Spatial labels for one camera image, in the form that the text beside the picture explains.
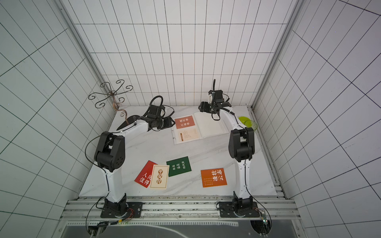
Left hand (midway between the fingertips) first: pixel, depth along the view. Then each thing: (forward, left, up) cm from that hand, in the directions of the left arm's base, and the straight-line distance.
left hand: (172, 125), depth 97 cm
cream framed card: (-31, +5, -8) cm, 33 cm away
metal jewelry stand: (+6, +33, +22) cm, 40 cm away
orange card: (-31, -26, -8) cm, 42 cm away
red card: (-32, +13, -8) cm, 35 cm away
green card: (-25, -6, -8) cm, 27 cm away
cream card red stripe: (-1, -11, -8) cm, 14 cm away
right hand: (+13, -23, +7) cm, 28 cm away
